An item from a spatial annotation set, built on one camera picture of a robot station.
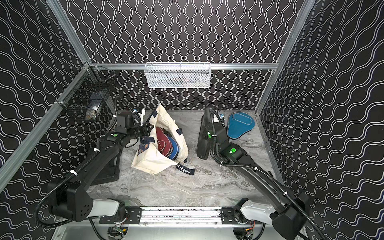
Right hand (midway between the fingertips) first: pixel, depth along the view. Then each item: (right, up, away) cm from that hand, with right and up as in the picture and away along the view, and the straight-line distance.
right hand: (209, 122), depth 74 cm
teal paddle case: (+24, +1, +32) cm, 40 cm away
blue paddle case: (-18, -15, +16) cm, 29 cm away
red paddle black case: (-3, -13, -1) cm, 13 cm away
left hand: (-30, 0, +7) cm, 31 cm away
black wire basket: (-75, +18, +19) cm, 79 cm away
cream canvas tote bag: (-31, -19, +3) cm, 36 cm away
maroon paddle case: (-25, -12, +12) cm, 30 cm away
